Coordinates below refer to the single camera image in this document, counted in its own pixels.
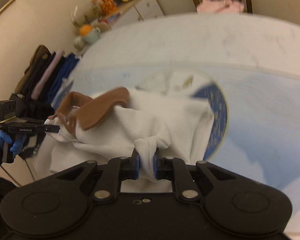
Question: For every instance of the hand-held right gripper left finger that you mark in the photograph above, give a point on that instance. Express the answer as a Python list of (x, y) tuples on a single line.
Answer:
[(137, 165)]

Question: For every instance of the white hoodie with brown lining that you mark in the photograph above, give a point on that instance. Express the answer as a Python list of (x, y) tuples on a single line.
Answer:
[(140, 120)]

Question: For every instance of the person's left hand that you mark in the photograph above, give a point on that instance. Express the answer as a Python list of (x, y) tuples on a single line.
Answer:
[(17, 142)]

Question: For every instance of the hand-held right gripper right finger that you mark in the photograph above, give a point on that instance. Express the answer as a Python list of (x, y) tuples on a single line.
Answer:
[(156, 166)]

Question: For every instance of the person's dark clothing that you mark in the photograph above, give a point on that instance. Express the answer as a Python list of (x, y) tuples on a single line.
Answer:
[(0, 200)]

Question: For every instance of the royal blue folded garment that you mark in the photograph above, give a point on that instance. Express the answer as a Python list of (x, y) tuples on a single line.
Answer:
[(65, 75)]

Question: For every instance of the orange ball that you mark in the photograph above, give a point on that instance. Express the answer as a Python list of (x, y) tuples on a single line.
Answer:
[(86, 29)]

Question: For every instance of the brown folded garment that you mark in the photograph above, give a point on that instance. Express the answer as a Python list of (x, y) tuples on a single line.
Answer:
[(36, 60)]

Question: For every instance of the pink folded garment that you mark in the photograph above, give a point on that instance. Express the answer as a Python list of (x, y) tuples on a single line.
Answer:
[(48, 72)]

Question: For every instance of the orange snack bags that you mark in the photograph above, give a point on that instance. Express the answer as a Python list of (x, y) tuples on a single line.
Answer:
[(105, 1)]

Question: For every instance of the pink clothes pile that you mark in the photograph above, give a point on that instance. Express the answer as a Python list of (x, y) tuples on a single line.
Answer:
[(220, 5)]

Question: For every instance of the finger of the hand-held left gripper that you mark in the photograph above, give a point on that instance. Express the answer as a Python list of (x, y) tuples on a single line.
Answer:
[(52, 129)]

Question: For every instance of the low white cabinet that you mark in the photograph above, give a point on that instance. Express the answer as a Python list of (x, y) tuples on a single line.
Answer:
[(145, 7)]

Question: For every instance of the white round jar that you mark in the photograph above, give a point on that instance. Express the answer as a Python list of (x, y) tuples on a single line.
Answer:
[(79, 42)]

